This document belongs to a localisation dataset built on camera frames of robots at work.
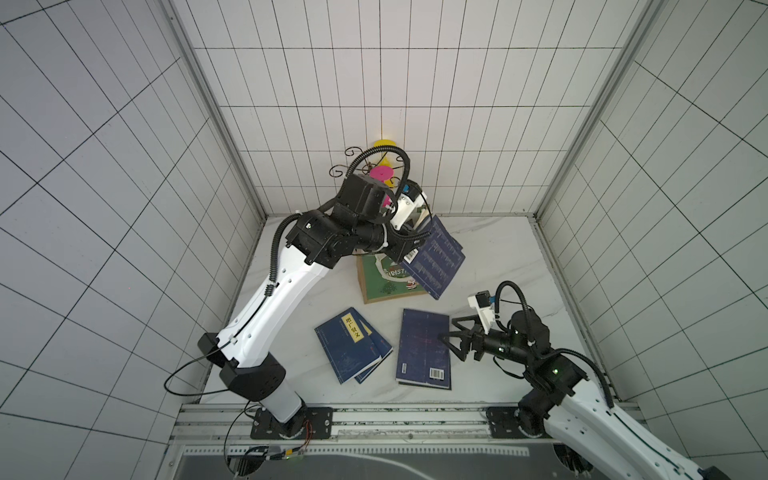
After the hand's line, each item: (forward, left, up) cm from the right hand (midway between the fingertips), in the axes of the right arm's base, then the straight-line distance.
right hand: (445, 322), depth 73 cm
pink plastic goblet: (+40, +18, +15) cm, 47 cm away
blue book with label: (-3, +26, -13) cm, 30 cm away
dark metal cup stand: (+40, +33, +16) cm, 54 cm away
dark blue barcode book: (-5, +5, -14) cm, 16 cm away
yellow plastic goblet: (+56, +19, +16) cm, 61 cm away
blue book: (-3, +16, -14) cm, 21 cm away
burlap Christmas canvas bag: (+14, +17, -3) cm, 22 cm away
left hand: (+6, +9, +21) cm, 24 cm away
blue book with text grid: (+6, +4, +16) cm, 18 cm away
